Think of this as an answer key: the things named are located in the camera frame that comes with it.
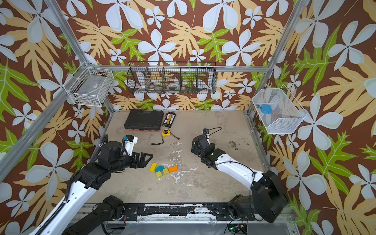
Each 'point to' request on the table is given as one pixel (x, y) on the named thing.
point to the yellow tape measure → (166, 132)
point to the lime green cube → (165, 171)
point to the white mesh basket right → (287, 114)
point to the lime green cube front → (158, 174)
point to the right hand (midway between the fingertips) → (198, 144)
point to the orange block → (173, 169)
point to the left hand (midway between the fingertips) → (145, 153)
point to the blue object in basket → (266, 109)
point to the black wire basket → (173, 78)
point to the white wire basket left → (92, 87)
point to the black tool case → (147, 121)
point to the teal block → (159, 168)
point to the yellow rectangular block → (153, 167)
